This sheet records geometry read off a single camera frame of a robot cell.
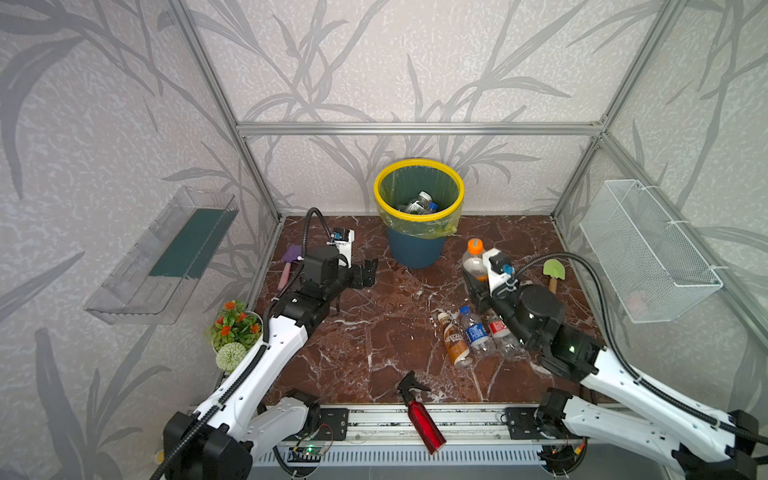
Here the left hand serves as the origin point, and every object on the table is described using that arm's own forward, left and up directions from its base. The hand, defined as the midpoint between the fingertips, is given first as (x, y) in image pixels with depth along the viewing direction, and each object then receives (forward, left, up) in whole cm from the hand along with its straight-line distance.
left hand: (367, 250), depth 77 cm
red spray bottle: (-34, -14, -21) cm, 43 cm away
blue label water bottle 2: (-14, -31, -20) cm, 39 cm away
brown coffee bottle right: (-16, -24, -20) cm, 35 cm away
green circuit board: (-42, +14, -27) cm, 52 cm away
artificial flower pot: (-18, +33, -11) cm, 39 cm away
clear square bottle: (+24, -14, -7) cm, 28 cm away
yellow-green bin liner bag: (+31, -9, -4) cm, 32 cm away
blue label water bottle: (+23, -19, -6) cm, 30 cm away
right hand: (-7, -26, +7) cm, 28 cm away
